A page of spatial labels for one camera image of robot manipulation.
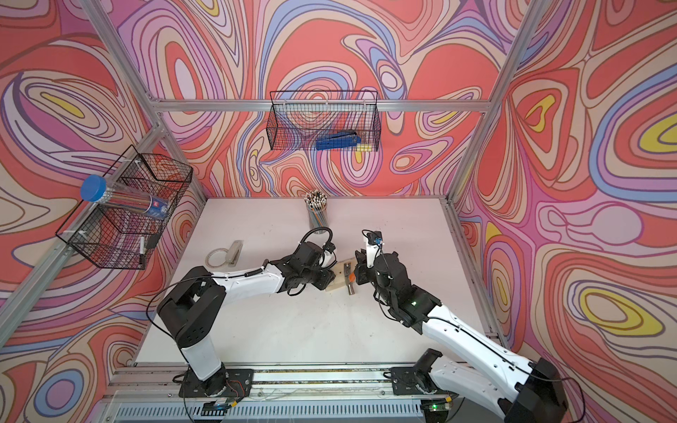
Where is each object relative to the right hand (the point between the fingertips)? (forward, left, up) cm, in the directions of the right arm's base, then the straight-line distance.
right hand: (359, 259), depth 77 cm
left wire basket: (+3, +68, +11) cm, 69 cm away
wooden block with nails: (+2, +6, -16) cm, 17 cm away
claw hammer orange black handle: (0, +3, -12) cm, 12 cm away
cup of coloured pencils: (+26, +14, -2) cm, 29 cm away
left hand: (+3, +8, -16) cm, 18 cm away
